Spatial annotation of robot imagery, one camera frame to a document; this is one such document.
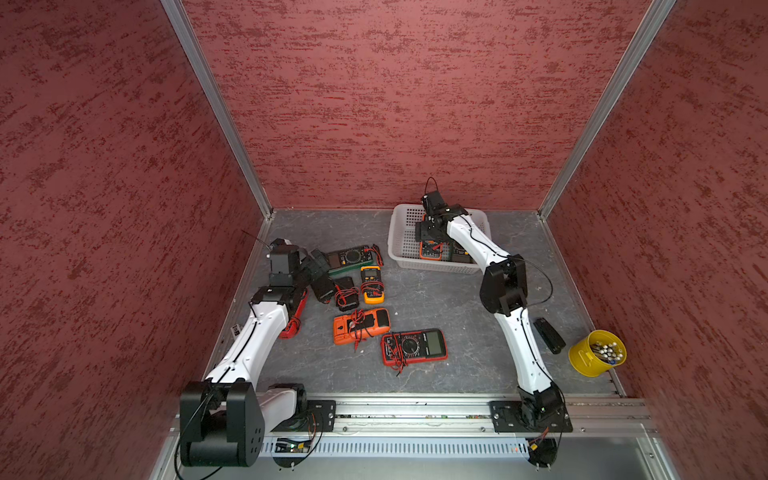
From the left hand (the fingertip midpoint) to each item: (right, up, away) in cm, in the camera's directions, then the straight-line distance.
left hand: (316, 268), depth 85 cm
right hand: (+37, +9, +19) cm, 42 cm away
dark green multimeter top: (+7, +2, +18) cm, 19 cm away
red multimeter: (+32, -22, -2) cm, 39 cm away
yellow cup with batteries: (+72, -19, -15) cm, 76 cm away
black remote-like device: (+69, -20, +1) cm, 72 cm away
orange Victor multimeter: (+36, +5, +15) cm, 39 cm away
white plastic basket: (+27, +5, +23) cm, 35 cm away
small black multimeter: (+8, -9, +6) cm, 13 cm away
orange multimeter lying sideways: (+13, -16, 0) cm, 21 cm away
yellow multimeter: (+16, -7, +9) cm, 20 cm away
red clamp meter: (-6, -16, 0) cm, 17 cm away
